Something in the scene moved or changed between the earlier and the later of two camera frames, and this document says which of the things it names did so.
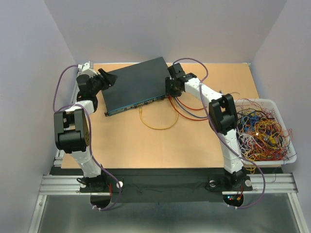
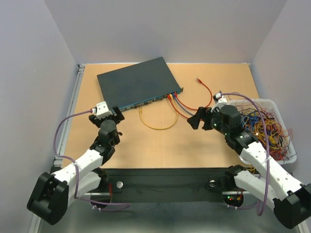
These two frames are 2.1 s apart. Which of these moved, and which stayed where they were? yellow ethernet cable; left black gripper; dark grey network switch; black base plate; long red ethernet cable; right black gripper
Moved: right black gripper; left black gripper
Stayed: black base plate; dark grey network switch; long red ethernet cable; yellow ethernet cable
